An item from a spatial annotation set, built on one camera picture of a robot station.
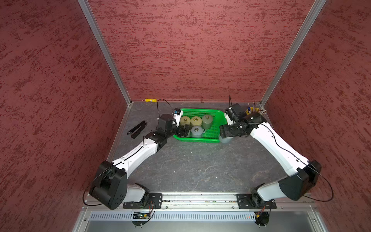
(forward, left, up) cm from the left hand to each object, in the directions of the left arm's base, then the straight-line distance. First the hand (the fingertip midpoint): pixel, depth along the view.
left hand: (183, 125), depth 84 cm
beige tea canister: (+11, 0, -9) cm, 14 cm away
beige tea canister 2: (+10, -8, -9) cm, 16 cm away
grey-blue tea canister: (-9, -24, -1) cm, 26 cm away
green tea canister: (+11, -16, -11) cm, 23 cm away
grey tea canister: (+2, -8, -9) cm, 12 cm away
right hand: (-7, -25, +2) cm, 26 cm away
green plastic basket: (+4, -19, -17) cm, 26 cm away
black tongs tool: (+7, +34, -16) cm, 38 cm away
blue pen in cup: (+20, -47, -8) cm, 52 cm away
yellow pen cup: (+21, -49, -8) cm, 54 cm away
